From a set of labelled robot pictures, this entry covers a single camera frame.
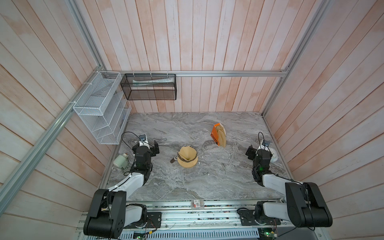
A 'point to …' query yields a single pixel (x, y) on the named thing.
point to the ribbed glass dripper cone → (182, 158)
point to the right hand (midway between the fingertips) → (258, 147)
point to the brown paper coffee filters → (222, 135)
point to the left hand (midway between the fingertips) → (147, 143)
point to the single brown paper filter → (187, 152)
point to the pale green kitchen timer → (121, 161)
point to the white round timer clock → (274, 156)
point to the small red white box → (197, 204)
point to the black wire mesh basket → (149, 86)
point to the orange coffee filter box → (214, 134)
